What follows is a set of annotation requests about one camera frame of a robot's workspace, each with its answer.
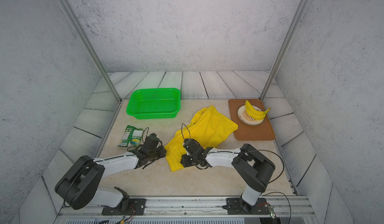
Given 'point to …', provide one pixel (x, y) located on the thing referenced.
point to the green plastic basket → (154, 103)
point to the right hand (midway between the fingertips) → (183, 162)
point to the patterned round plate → (243, 116)
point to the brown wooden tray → (263, 131)
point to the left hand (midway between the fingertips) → (169, 152)
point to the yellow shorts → (208, 125)
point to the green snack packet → (131, 137)
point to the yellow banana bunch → (254, 113)
